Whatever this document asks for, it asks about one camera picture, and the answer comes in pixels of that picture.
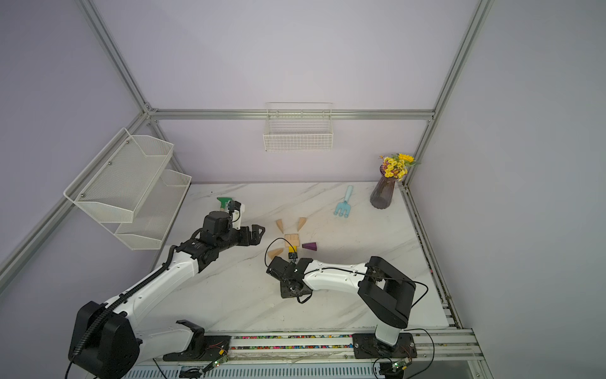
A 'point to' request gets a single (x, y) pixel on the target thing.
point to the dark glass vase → (382, 195)
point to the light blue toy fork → (344, 208)
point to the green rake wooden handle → (224, 200)
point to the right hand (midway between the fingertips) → (293, 291)
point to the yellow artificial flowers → (396, 166)
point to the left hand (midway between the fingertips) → (253, 231)
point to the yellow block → (292, 249)
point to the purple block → (310, 245)
